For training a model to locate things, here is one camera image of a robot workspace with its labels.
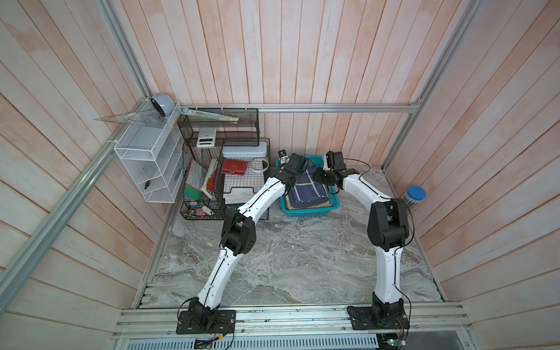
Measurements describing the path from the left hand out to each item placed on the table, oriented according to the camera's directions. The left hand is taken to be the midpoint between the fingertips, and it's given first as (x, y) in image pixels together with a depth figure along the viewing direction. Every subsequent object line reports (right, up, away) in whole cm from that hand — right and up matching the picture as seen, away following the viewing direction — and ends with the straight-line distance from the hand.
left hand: (293, 174), depth 98 cm
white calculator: (-40, +17, 0) cm, 43 cm away
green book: (-48, -8, +3) cm, 48 cm away
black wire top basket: (-23, +23, +7) cm, 33 cm away
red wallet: (-26, +3, -7) cm, 27 cm away
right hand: (+10, +1, +4) cm, 11 cm away
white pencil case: (-22, +11, -1) cm, 25 cm away
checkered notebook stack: (-23, -7, -12) cm, 27 cm away
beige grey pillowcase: (-1, -15, -1) cm, 15 cm away
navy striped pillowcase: (+6, -7, +4) cm, 11 cm away
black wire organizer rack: (-37, -2, +5) cm, 38 cm away
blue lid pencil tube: (+47, -9, -13) cm, 49 cm away
